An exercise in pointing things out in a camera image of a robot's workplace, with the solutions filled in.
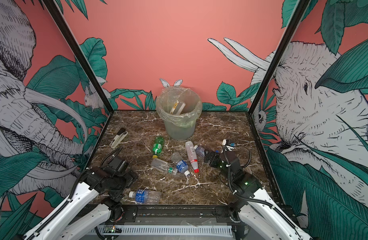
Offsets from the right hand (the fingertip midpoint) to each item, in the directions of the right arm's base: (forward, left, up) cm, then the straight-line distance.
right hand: (209, 150), depth 73 cm
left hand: (-12, +38, -11) cm, 41 cm away
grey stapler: (+21, +58, -18) cm, 64 cm away
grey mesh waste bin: (+18, +16, -4) cm, 25 cm away
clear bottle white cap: (+12, +3, -21) cm, 25 cm away
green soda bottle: (+10, +31, -16) cm, 36 cm away
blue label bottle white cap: (0, +15, -16) cm, 22 cm away
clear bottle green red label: (+35, +18, -4) cm, 39 cm away
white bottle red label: (+8, +9, -16) cm, 20 cm away
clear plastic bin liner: (+37, +25, +2) cm, 45 cm away
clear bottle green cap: (+1, +28, -21) cm, 35 cm away
